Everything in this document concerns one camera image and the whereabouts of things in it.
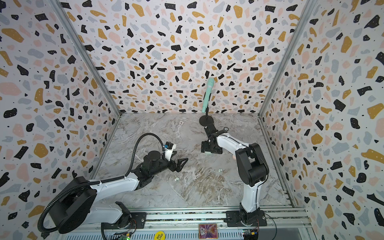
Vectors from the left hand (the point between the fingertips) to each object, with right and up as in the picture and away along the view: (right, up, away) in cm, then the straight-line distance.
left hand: (184, 154), depth 81 cm
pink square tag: (+12, -35, -11) cm, 38 cm away
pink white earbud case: (+26, 0, -6) cm, 26 cm away
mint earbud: (-5, -16, +7) cm, 18 cm away
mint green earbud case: (+13, -1, +10) cm, 17 cm away
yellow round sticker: (-10, -36, -12) cm, 39 cm away
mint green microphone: (+15, +41, +15) cm, 46 cm away
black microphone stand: (+13, +20, +38) cm, 45 cm away
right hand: (+13, +2, +14) cm, 20 cm away
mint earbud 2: (+21, -12, +10) cm, 26 cm away
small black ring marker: (+28, +13, +32) cm, 45 cm away
